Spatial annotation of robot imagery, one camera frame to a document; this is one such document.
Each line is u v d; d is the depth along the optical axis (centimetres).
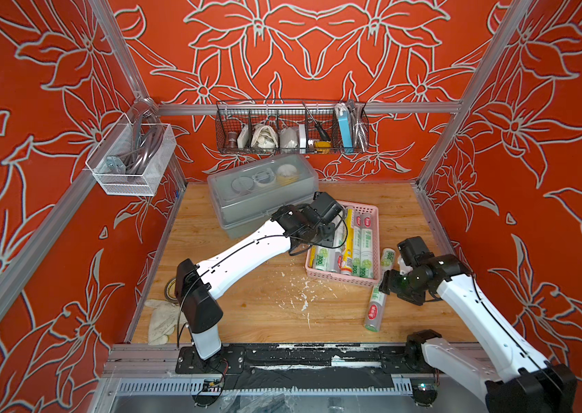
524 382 37
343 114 84
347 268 85
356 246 93
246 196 88
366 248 92
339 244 91
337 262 86
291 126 96
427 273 54
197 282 43
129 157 78
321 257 86
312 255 89
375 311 78
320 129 95
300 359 74
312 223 52
